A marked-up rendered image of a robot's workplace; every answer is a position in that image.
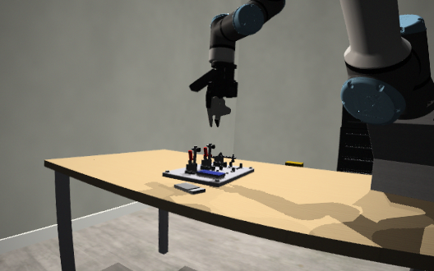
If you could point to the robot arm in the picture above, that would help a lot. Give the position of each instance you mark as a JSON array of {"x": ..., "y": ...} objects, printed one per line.
[{"x": 381, "y": 78}]

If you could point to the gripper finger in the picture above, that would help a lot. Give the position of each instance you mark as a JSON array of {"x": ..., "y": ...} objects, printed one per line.
[
  {"x": 227, "y": 110},
  {"x": 212, "y": 105}
]

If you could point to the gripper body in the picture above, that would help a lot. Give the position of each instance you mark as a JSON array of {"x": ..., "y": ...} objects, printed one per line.
[{"x": 224, "y": 84}]

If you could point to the red-handled toggle clamp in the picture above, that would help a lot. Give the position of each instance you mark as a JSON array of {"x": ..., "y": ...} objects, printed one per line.
[{"x": 191, "y": 168}]

